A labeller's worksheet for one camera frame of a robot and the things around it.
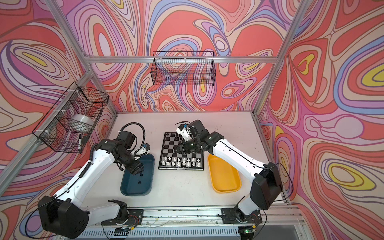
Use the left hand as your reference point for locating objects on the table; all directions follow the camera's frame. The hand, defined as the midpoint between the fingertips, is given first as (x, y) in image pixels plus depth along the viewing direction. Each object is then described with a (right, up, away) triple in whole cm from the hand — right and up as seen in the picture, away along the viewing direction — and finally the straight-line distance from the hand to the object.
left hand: (139, 164), depth 78 cm
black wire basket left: (-31, +21, -7) cm, 39 cm away
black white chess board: (+15, -1, +14) cm, 21 cm away
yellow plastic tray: (+47, -10, +8) cm, 49 cm away
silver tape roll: (-26, +24, -4) cm, 36 cm away
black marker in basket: (-27, +12, -6) cm, 30 cm away
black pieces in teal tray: (-2, -12, +6) cm, 13 cm away
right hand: (+21, +6, -3) cm, 22 cm away
